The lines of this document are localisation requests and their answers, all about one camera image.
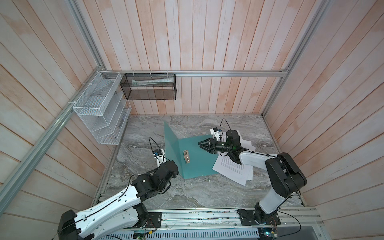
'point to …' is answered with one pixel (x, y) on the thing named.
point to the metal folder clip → (186, 156)
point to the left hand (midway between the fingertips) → (174, 165)
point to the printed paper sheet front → (239, 173)
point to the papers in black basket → (140, 83)
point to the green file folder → (192, 160)
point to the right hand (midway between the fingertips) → (199, 145)
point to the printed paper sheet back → (246, 144)
